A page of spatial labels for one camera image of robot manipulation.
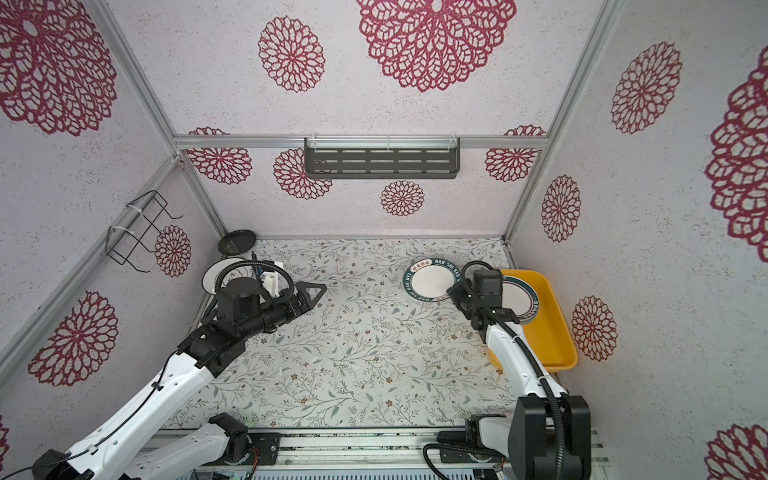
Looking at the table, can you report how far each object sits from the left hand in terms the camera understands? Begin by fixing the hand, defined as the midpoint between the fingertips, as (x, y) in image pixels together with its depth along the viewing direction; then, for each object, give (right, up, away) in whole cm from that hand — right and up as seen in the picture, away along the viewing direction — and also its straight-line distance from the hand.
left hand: (318, 298), depth 72 cm
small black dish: (-46, +18, +52) cm, 72 cm away
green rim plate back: (+29, +4, +20) cm, 36 cm away
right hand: (+35, +3, +13) cm, 38 cm away
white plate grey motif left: (-47, +5, +37) cm, 60 cm away
